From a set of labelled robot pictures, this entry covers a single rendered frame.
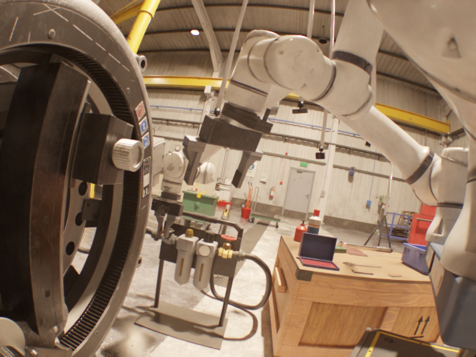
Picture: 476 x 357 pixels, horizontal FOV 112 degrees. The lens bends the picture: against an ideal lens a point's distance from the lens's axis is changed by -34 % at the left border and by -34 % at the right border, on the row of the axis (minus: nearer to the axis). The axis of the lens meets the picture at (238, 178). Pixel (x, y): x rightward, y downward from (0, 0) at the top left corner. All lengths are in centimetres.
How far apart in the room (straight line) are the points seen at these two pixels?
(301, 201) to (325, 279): 994
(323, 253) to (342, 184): 1012
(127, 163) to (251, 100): 27
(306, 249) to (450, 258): 91
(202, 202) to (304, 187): 771
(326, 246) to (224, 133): 82
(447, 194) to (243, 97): 59
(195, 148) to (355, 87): 33
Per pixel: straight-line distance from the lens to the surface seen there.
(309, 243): 115
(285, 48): 36
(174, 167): 81
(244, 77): 49
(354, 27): 50
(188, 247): 111
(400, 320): 129
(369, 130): 88
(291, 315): 104
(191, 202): 369
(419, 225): 392
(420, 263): 143
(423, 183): 89
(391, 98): 1318
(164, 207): 101
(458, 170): 75
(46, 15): 35
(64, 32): 37
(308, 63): 38
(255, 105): 50
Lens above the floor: 72
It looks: 3 degrees up
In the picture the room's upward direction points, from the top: 11 degrees clockwise
